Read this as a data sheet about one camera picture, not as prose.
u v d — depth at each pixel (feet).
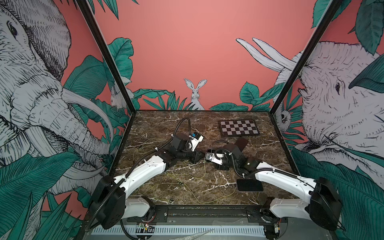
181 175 2.89
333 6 2.25
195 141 2.35
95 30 2.51
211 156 2.21
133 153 3.14
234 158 1.98
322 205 1.29
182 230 2.30
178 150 2.05
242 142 3.35
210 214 2.47
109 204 1.32
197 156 2.26
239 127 3.52
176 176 2.88
